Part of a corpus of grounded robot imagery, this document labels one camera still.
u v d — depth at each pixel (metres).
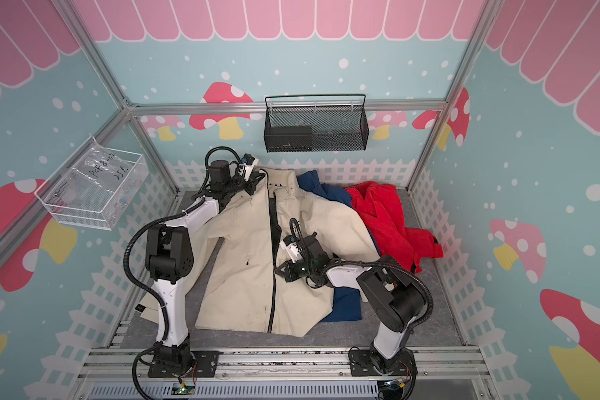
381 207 0.92
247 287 0.88
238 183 0.84
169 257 0.58
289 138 0.87
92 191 0.73
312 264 0.72
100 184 0.71
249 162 0.84
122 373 0.74
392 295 0.47
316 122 0.95
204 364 0.74
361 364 0.74
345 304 0.85
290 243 0.81
